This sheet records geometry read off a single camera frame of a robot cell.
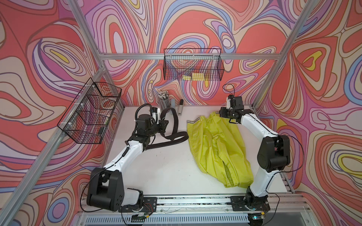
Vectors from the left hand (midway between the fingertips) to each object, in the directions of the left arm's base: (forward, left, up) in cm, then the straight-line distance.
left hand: (168, 121), depth 83 cm
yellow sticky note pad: (+28, -19, +13) cm, 36 cm away
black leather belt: (-5, -5, -9) cm, 11 cm away
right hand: (+11, -36, -5) cm, 38 cm away
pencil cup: (+26, +5, -6) cm, 27 cm away
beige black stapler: (+30, -7, -16) cm, 35 cm away
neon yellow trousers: (-10, -31, -13) cm, 35 cm away
